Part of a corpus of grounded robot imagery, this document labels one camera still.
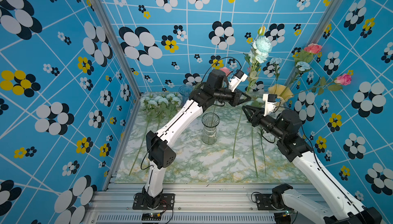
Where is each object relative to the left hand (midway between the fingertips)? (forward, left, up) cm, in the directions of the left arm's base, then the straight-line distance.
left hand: (252, 97), depth 66 cm
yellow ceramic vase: (+24, -28, -19) cm, 42 cm away
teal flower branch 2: (+26, +50, -33) cm, 65 cm away
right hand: (-2, +2, -4) cm, 5 cm away
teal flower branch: (+24, +60, -35) cm, 73 cm away
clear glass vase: (+3, +18, -22) cm, 28 cm away
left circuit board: (-40, +46, -41) cm, 73 cm away
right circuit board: (-40, -16, -40) cm, 59 cm away
